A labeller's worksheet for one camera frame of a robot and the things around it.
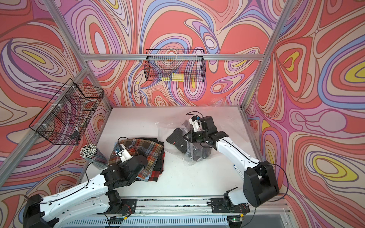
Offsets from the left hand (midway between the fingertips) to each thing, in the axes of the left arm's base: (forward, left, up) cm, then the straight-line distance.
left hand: (139, 153), depth 78 cm
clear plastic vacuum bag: (+21, -17, 0) cm, 27 cm away
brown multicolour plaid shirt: (+4, -6, -4) cm, 8 cm away
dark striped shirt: (+3, -33, -3) cm, 33 cm away
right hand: (+7, -25, +2) cm, 26 cm away
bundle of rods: (-2, +24, +3) cm, 25 cm away
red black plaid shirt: (-5, -10, -10) cm, 15 cm away
